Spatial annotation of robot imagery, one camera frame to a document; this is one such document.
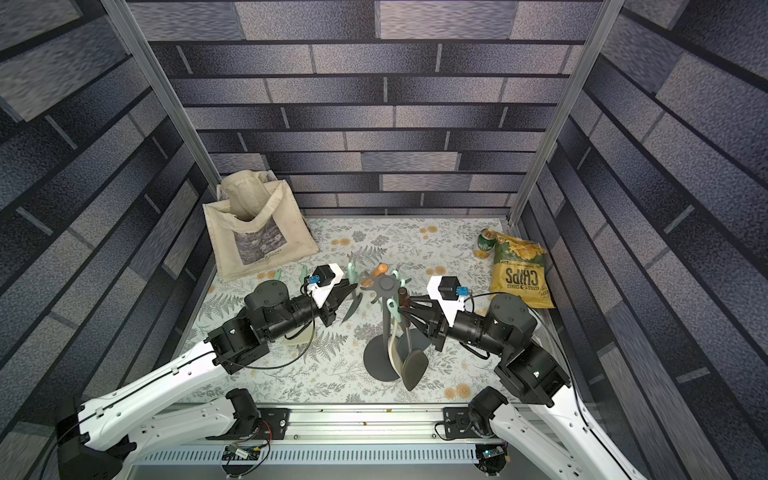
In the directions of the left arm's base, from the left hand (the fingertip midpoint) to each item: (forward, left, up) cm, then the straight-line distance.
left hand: (352, 280), depth 64 cm
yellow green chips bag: (+20, -51, -23) cm, 59 cm away
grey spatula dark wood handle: (-12, -15, -17) cm, 26 cm away
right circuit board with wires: (-29, -35, -35) cm, 57 cm away
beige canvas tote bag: (+23, +30, -6) cm, 38 cm away
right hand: (-6, -11, +3) cm, 13 cm away
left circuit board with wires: (-31, +29, -36) cm, 55 cm away
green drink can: (+31, -42, -21) cm, 56 cm away
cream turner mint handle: (-9, -9, -14) cm, 19 cm away
